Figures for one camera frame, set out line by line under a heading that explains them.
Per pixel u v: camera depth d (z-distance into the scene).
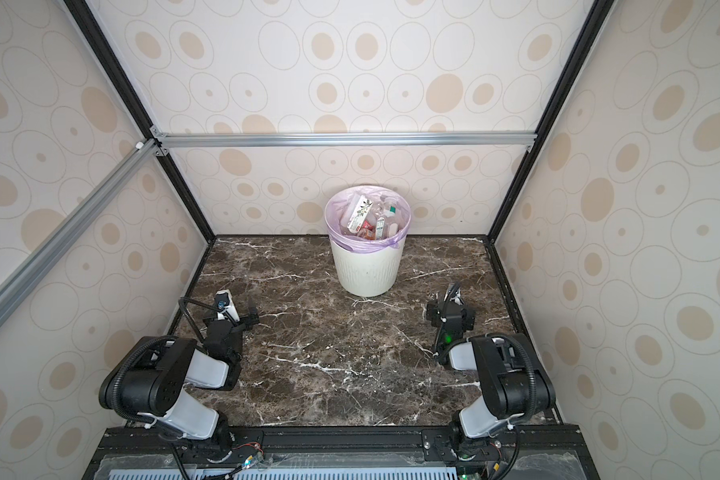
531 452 0.73
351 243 0.81
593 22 0.69
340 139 0.92
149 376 0.46
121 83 0.78
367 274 0.90
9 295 0.53
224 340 0.68
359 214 0.92
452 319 0.71
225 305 0.76
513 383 0.45
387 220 0.92
